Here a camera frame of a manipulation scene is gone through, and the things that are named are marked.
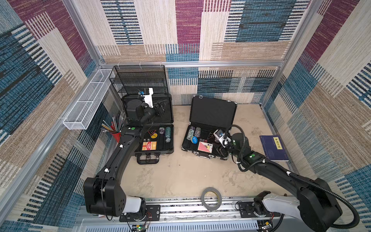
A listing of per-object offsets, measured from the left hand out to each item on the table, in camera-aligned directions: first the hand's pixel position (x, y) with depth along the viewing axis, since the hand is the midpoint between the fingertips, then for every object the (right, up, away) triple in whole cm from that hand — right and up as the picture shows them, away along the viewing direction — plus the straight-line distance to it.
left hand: (166, 100), depth 75 cm
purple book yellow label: (+68, -29, +21) cm, 76 cm away
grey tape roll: (+28, -51, +2) cm, 58 cm away
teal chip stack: (-2, -20, +24) cm, 31 cm away
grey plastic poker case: (-10, -22, +24) cm, 34 cm away
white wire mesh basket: (-41, -8, -4) cm, 42 cm away
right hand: (+30, -23, +11) cm, 39 cm away
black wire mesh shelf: (-26, +19, +31) cm, 44 cm away
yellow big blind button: (-12, -21, +26) cm, 36 cm away
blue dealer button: (+15, -23, +22) cm, 35 cm away
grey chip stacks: (+13, -19, +24) cm, 33 cm away
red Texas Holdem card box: (-13, -27, +21) cm, 37 cm away
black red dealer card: (-14, -18, +27) cm, 36 cm away
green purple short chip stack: (-7, -17, +26) cm, 32 cm away
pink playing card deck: (+22, -27, +19) cm, 40 cm away
